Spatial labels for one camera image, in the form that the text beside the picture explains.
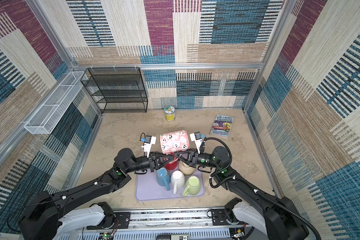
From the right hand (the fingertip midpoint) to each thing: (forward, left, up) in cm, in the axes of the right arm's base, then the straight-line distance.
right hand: (174, 158), depth 66 cm
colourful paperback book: (+36, -32, -24) cm, 54 cm away
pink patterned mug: (+3, 0, +9) cm, 9 cm away
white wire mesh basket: (+18, +61, +8) cm, 64 cm away
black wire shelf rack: (+58, +42, -7) cm, 72 cm away
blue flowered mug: (-3, +7, -17) cm, 18 cm away
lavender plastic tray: (-5, +16, -25) cm, 31 cm away
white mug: (-4, -1, -16) cm, 17 cm away
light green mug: (-7, -8, -16) cm, 20 cm away
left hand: (0, +1, +1) cm, 2 cm away
